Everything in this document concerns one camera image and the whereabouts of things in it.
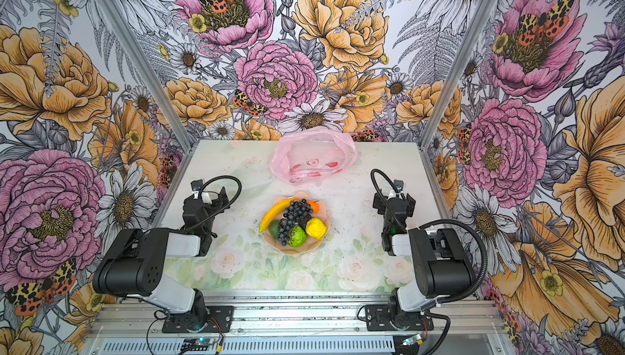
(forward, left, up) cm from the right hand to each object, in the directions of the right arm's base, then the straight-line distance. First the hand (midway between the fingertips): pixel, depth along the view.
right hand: (392, 196), depth 94 cm
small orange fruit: (-4, +29, 0) cm, 30 cm away
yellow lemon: (-13, +29, +1) cm, 32 cm away
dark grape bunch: (-8, +35, +3) cm, 37 cm away
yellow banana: (-5, +45, -1) cm, 45 cm away
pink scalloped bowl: (-15, +31, -5) cm, 35 cm away
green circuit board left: (-43, +64, -8) cm, 78 cm away
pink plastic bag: (+28, +32, -6) cm, 43 cm away
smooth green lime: (-11, +44, 0) cm, 45 cm away
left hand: (+2, +68, +2) cm, 68 cm away
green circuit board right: (-44, +3, -9) cm, 45 cm away
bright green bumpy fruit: (-14, +36, -1) cm, 38 cm away
